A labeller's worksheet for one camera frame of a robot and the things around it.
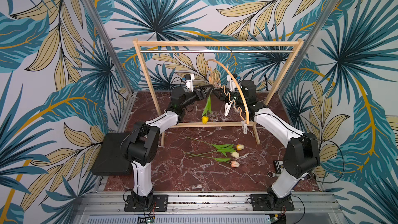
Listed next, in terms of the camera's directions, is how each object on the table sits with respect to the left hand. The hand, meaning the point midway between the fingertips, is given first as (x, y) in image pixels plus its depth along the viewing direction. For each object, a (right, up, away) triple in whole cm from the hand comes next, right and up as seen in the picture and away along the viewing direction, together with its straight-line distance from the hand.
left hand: (210, 88), depth 82 cm
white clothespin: (+7, -11, -13) cm, 18 cm away
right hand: (+2, -2, -1) cm, 3 cm away
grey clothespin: (+13, -18, -19) cm, 30 cm away
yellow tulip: (-2, -17, +2) cm, 17 cm away
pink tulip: (+13, -41, +2) cm, 43 cm away
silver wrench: (+32, -45, -1) cm, 56 cm away
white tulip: (+14, -36, +6) cm, 39 cm away
